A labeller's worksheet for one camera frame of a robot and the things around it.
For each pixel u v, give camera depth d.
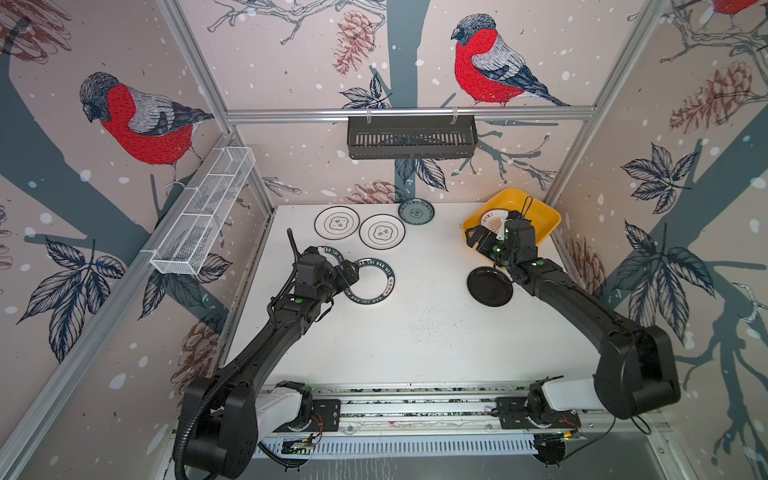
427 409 0.75
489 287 0.95
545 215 1.11
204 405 0.38
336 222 1.18
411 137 1.05
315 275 0.67
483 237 0.77
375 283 1.00
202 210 0.79
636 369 0.41
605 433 0.81
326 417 0.73
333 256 1.06
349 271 0.77
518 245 0.65
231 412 0.41
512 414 0.73
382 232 1.14
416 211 1.21
